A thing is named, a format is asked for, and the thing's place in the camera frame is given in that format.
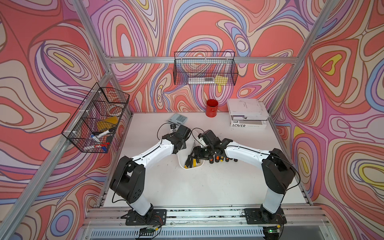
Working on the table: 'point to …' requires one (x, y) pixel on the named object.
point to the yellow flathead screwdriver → (194, 162)
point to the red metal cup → (211, 107)
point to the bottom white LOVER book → (249, 124)
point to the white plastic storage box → (183, 154)
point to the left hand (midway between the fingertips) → (179, 144)
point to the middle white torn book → (249, 117)
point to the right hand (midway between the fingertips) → (194, 160)
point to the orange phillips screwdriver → (217, 158)
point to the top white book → (246, 109)
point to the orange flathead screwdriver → (235, 160)
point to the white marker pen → (105, 133)
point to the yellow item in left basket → (107, 124)
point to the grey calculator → (177, 118)
